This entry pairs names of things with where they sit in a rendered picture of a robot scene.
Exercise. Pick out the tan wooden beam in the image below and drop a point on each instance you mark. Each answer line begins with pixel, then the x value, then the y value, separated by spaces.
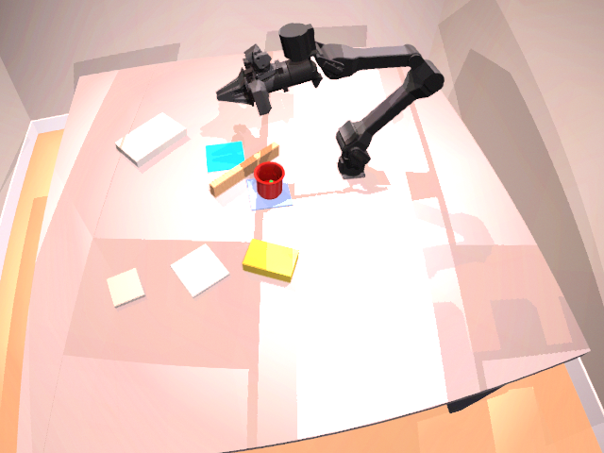
pixel 243 170

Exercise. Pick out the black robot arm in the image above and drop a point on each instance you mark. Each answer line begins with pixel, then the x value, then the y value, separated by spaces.
pixel 341 61

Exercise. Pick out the red cup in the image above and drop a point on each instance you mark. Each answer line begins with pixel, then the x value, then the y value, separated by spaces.
pixel 269 171

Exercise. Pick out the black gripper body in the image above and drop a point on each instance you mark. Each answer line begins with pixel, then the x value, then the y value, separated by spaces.
pixel 260 89

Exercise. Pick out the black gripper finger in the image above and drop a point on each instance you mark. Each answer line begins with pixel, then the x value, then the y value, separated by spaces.
pixel 239 94
pixel 233 83

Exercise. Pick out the yellow rectangular block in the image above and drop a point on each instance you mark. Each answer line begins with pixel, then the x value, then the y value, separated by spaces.
pixel 270 260

